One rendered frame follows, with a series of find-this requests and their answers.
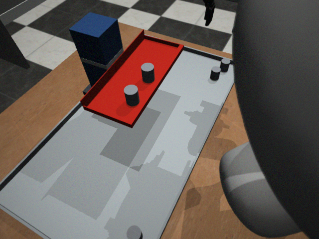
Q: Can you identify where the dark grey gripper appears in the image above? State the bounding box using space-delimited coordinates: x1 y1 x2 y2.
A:
203 0 239 26

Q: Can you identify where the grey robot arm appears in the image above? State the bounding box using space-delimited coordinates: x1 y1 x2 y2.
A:
219 0 319 239

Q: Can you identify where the grey cylinder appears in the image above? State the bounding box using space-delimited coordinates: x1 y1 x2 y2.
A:
210 66 221 81
141 63 155 83
220 58 230 72
124 85 140 107
127 226 143 239

